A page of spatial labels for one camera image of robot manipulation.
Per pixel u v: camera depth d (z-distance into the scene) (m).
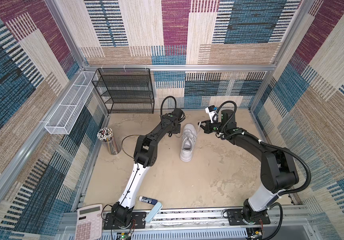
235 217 0.73
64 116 0.94
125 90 1.11
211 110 0.80
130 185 0.65
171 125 0.79
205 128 0.84
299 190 0.45
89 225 0.71
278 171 0.47
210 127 0.80
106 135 0.83
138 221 0.73
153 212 0.73
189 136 0.94
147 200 0.78
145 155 0.66
